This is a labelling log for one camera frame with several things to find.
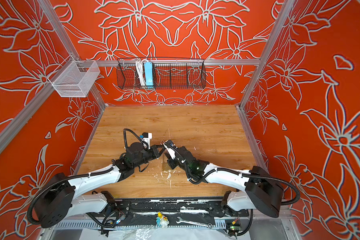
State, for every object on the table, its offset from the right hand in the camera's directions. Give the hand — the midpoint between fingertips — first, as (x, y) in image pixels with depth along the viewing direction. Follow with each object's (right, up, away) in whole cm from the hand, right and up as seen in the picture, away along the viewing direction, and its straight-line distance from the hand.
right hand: (164, 152), depth 79 cm
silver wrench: (+22, -33, -10) cm, 41 cm away
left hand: (+1, +3, -1) cm, 4 cm away
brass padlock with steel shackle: (0, -11, +7) cm, 13 cm away
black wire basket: (+1, +48, +19) cm, 52 cm away
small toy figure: (0, -29, -12) cm, 32 cm away
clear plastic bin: (-58, +44, +13) cm, 74 cm away
